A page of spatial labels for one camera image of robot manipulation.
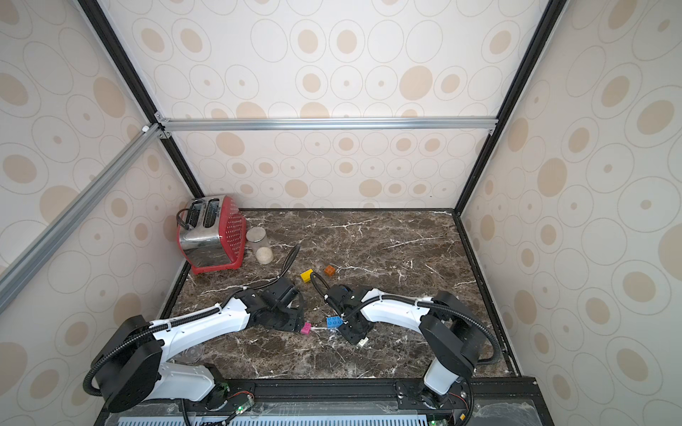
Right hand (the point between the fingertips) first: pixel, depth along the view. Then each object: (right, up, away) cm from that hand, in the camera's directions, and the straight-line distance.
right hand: (363, 332), depth 86 cm
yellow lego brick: (-20, +17, +12) cm, 28 cm away
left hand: (-19, +4, -2) cm, 20 cm away
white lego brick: (0, -1, -4) cm, 4 cm away
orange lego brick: (-12, +18, +14) cm, 26 cm away
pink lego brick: (-18, +1, -2) cm, 18 cm away
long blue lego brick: (-9, +3, 0) cm, 10 cm away
